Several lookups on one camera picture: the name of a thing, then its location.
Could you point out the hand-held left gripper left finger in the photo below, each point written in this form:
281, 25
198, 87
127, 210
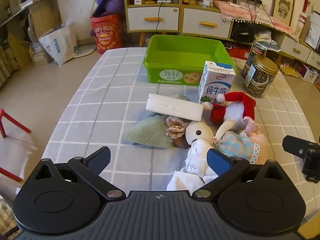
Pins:
101, 160

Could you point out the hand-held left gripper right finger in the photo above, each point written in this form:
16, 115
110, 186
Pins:
218, 162

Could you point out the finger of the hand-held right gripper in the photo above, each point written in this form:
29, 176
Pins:
295, 146

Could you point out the pink doll blue dress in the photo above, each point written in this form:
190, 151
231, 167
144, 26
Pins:
237, 143

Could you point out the beige bunny doll white dress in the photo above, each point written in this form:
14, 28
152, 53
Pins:
198, 132

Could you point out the green fluffy towel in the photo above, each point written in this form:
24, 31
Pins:
147, 133

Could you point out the green plastic bin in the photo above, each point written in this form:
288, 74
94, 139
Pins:
186, 55

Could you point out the red santa plush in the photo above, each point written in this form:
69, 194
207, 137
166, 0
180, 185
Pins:
235, 110

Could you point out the grey checked tablecloth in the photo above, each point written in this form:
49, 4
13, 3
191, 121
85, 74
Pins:
105, 100

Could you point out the white foam block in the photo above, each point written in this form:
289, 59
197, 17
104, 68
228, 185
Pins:
172, 107

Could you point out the clear jar gold lid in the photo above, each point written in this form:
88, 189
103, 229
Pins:
260, 80

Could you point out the white blue milk carton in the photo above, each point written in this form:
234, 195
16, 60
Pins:
216, 82

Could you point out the red stool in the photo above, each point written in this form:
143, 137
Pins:
15, 123

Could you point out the long low wooden cabinet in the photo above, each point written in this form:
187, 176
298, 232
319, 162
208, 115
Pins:
297, 48

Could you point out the tall dark printed can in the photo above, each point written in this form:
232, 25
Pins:
256, 51

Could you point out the white paper bag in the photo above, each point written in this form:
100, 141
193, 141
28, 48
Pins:
58, 45

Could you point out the black box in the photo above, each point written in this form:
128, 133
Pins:
242, 31

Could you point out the red snack bucket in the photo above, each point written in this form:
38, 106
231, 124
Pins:
106, 33

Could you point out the low wooden drawer cabinet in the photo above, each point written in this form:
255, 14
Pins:
205, 22

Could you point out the framed girl drawing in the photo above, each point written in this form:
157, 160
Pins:
283, 6

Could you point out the pink tasselled cloth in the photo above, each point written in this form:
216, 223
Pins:
240, 11

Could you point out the tall wooden shelf cabinet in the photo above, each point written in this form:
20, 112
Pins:
152, 17

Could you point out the white printed cup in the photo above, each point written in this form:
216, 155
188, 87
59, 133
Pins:
207, 3

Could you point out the white flat device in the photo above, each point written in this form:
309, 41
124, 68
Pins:
163, 1

